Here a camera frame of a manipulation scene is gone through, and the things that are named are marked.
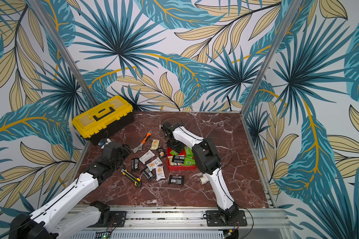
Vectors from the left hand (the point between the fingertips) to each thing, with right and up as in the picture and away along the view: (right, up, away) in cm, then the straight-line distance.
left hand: (127, 149), depth 82 cm
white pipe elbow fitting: (+43, -18, +2) cm, 46 cm away
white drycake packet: (+13, -10, +10) cm, 20 cm away
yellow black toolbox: (-13, +19, +15) cm, 27 cm away
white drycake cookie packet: (+17, -15, +6) cm, 24 cm away
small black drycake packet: (+18, -5, +14) cm, 23 cm away
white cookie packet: (+8, -6, +11) cm, 15 cm away
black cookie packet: (+10, -15, +6) cm, 19 cm away
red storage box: (+31, -8, +8) cm, 33 cm away
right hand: (+25, -2, +17) cm, 30 cm away
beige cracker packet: (+12, +1, +18) cm, 22 cm away
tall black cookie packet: (+2, -10, +8) cm, 14 cm away
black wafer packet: (+27, -18, +3) cm, 33 cm away
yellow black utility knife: (+5, -19, +3) cm, 20 cm away
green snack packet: (+35, -8, +9) cm, 37 cm away
